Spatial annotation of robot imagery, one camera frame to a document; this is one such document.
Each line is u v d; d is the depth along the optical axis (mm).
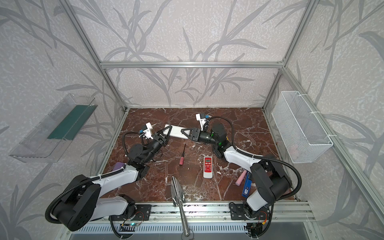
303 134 617
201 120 724
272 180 440
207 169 867
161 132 716
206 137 697
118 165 902
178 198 777
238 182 823
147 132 713
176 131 726
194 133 693
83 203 418
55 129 671
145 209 753
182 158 918
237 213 726
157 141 671
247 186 788
